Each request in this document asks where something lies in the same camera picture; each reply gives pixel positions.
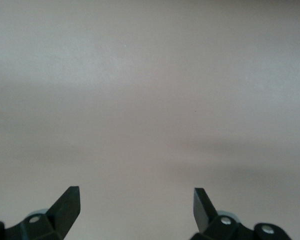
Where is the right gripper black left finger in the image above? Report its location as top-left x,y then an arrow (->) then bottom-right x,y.
4,186 -> 81,240

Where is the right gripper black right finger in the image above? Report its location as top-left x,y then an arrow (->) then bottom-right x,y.
191,187 -> 256,240

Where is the brown table cover sheet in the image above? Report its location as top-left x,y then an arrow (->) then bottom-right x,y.
0,0 -> 300,240

